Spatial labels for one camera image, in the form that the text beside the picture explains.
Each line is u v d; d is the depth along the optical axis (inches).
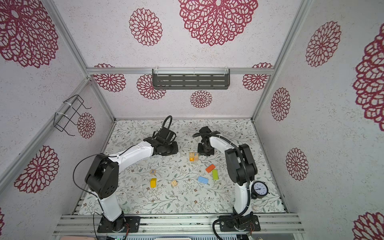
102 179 18.7
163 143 27.6
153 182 34.5
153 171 36.2
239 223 25.5
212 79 37.3
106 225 26.9
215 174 35.5
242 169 20.5
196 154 38.2
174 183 34.2
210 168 37.0
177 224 29.6
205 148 32.8
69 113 31.3
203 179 35.1
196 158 38.3
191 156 38.2
